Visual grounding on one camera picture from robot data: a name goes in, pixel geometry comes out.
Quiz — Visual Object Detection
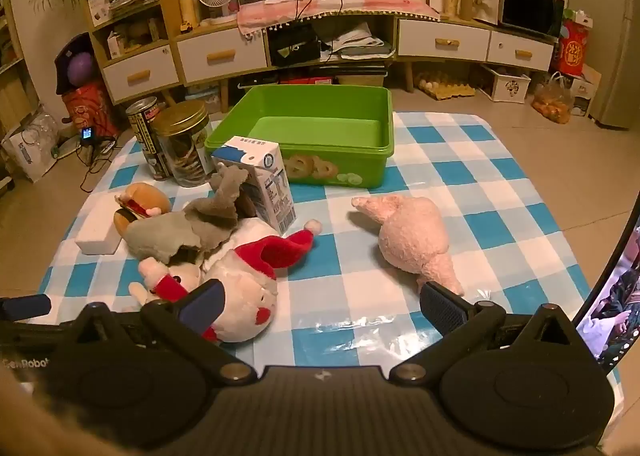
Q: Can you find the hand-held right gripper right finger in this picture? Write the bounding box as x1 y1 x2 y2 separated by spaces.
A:
389 281 586 384

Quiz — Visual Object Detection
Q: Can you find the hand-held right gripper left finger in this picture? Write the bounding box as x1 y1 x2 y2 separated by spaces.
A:
50 279 256 385

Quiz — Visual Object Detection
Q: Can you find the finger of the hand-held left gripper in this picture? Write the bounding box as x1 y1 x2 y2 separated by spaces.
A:
0 293 52 322

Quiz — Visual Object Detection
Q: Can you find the white plush with red hat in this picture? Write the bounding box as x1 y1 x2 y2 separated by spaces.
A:
129 219 323 344

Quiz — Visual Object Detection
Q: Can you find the grey plush toy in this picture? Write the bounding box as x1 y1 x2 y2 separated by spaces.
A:
124 161 251 267

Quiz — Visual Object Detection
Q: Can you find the pink plush toy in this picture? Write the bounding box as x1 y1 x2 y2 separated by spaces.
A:
351 193 466 297

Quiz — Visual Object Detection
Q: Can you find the green plastic bin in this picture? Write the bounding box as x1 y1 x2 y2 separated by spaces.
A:
205 85 394 188

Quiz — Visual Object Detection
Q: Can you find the blue white checkered mat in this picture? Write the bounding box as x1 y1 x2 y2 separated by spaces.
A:
37 111 626 417

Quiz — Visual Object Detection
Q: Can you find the white foam block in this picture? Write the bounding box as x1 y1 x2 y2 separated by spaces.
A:
75 193 123 255

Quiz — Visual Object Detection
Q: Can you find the burger plush toy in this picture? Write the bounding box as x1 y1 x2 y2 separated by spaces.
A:
112 182 173 237

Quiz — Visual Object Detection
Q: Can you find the white blue milk carton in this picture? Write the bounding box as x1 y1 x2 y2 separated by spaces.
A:
211 135 297 236

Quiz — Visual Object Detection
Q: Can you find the glass jar with gold lid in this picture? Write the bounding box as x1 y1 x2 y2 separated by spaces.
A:
151 100 211 188

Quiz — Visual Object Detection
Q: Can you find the white shopping bag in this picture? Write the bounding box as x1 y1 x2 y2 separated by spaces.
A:
1 109 59 183

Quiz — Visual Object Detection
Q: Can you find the phone with lit screen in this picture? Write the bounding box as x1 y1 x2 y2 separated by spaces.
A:
575 201 640 377

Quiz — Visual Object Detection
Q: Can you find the printed tin can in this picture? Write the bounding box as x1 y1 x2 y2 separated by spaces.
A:
125 97 168 181

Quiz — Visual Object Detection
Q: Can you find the red paper bag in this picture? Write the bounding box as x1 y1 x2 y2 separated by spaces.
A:
61 80 119 138

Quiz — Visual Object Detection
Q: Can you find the egg carton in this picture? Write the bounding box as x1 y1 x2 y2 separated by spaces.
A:
416 72 477 100

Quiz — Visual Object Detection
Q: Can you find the bag of oranges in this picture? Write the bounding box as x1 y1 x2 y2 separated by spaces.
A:
531 71 574 125

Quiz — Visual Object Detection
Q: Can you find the white storage basket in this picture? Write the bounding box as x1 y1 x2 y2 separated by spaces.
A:
481 64 532 103

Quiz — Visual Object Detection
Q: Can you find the purple ball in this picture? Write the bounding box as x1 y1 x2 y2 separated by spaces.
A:
69 52 95 87

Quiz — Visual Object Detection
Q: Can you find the long wooden cabinet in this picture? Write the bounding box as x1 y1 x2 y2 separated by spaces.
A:
172 9 556 112

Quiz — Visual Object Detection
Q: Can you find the cardboard box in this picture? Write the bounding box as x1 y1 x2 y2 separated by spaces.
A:
570 65 602 115

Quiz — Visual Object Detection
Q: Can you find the black box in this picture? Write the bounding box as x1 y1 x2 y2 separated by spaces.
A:
268 26 322 68

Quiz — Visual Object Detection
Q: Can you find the wooden shelf cabinet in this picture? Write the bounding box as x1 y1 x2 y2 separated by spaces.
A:
82 0 180 104

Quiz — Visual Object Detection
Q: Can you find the pile of folded papers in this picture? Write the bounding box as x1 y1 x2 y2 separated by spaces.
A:
320 22 397 60

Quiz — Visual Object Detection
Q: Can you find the red gift box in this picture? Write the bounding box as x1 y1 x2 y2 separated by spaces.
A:
557 19 594 77

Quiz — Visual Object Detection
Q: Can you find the pink cloth with fringe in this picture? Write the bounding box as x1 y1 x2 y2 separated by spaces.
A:
237 0 442 37

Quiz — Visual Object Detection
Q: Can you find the black microwave oven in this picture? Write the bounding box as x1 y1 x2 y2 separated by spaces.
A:
500 0 566 40

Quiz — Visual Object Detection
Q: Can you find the grey refrigerator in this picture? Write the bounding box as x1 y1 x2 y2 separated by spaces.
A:
585 0 640 129

